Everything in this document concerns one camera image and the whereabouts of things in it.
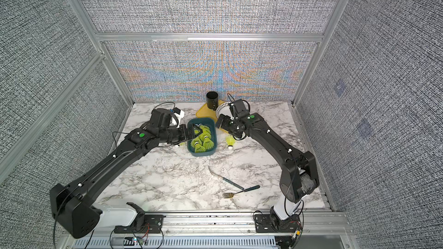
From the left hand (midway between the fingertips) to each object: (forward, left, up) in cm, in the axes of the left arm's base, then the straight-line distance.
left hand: (199, 132), depth 74 cm
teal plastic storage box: (+20, -5, -19) cm, 28 cm away
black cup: (+38, -5, -19) cm, 43 cm away
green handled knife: (-12, -11, -24) cm, 29 cm away
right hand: (+9, -10, -5) cm, 14 cm away
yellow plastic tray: (+1, -11, 0) cm, 11 cm away
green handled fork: (-20, -13, -24) cm, 34 cm away
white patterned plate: (+33, -13, -22) cm, 42 cm away
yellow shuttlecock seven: (+9, -15, -23) cm, 29 cm away
